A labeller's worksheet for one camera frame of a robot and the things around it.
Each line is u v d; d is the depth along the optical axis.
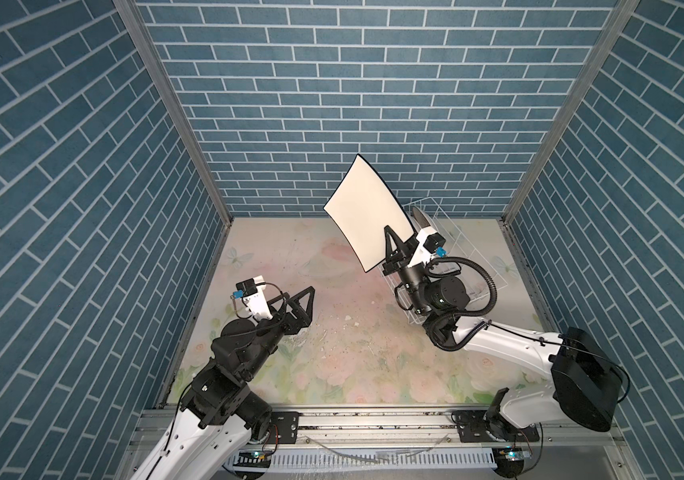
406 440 0.74
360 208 0.62
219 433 0.60
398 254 0.62
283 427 0.74
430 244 0.56
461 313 0.54
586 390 0.42
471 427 0.74
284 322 0.58
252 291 0.57
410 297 0.63
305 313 0.59
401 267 0.60
